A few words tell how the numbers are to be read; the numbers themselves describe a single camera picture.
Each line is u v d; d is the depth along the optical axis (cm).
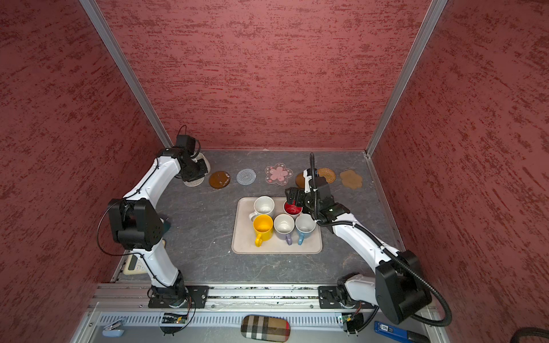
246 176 110
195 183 107
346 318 72
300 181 107
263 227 90
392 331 66
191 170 77
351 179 110
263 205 94
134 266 80
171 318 73
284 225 90
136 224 48
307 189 74
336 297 74
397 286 40
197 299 75
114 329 67
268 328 66
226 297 76
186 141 73
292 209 95
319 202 63
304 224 87
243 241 87
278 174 111
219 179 107
